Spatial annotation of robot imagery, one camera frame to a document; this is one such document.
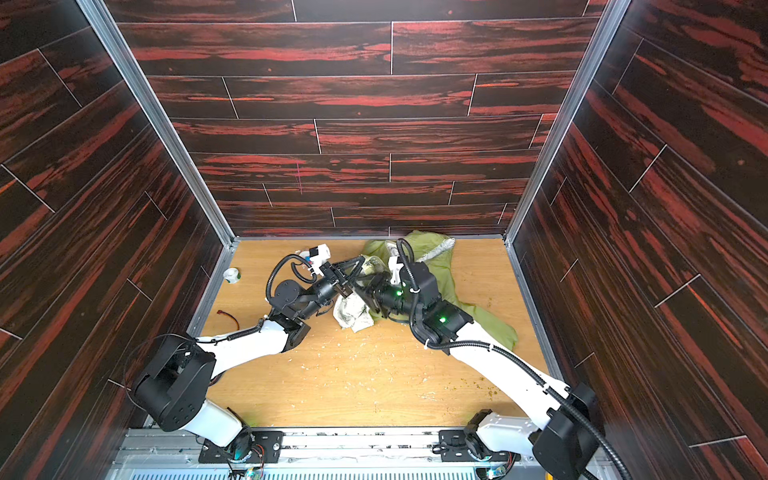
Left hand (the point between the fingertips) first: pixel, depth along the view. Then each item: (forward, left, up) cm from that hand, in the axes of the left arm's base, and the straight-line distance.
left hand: (366, 263), depth 69 cm
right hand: (-3, +3, -2) cm, 4 cm away
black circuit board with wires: (+6, +51, -33) cm, 61 cm away
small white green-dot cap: (+20, +51, -31) cm, 64 cm away
